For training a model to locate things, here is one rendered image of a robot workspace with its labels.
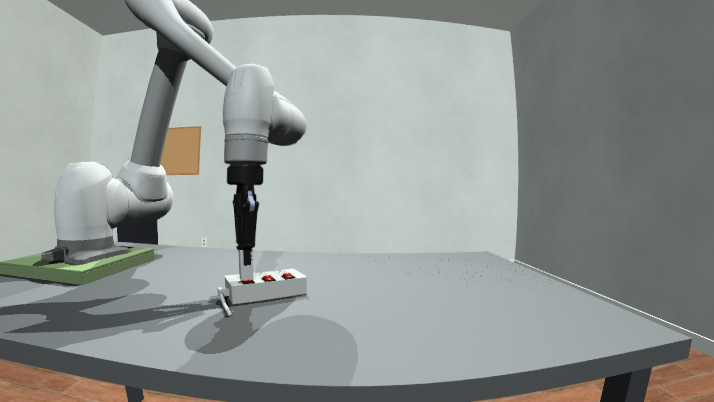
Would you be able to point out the white power strip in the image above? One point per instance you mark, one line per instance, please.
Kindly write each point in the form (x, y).
(265, 286)

